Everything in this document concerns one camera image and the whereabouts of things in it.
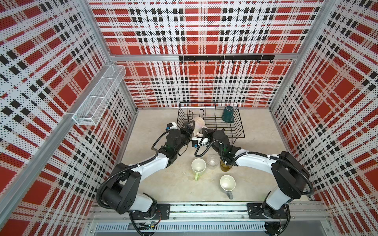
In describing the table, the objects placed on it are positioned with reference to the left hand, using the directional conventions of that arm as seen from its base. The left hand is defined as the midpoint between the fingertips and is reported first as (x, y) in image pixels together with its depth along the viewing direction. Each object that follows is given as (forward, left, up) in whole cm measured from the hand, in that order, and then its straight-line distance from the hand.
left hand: (195, 127), depth 83 cm
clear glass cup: (-12, -11, -18) cm, 24 cm away
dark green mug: (+21, -24, -14) cm, 35 cm away
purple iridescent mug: (+1, -2, +2) cm, 3 cm away
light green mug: (-15, -1, -18) cm, 23 cm away
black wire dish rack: (+27, -17, -20) cm, 37 cm away
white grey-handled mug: (-25, -18, -20) cm, 37 cm away
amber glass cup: (-16, -17, -20) cm, 31 cm away
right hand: (+1, -6, -1) cm, 6 cm away
